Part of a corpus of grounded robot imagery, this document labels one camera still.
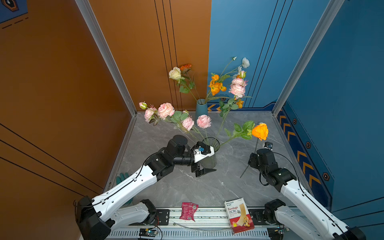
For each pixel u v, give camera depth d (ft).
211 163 3.18
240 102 2.78
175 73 2.59
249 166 2.41
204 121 2.37
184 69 2.91
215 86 2.65
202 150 1.77
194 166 1.90
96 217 1.26
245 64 2.94
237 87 2.15
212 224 2.38
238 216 2.32
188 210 2.44
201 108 3.24
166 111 1.90
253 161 2.39
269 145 2.31
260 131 1.84
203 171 1.87
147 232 2.31
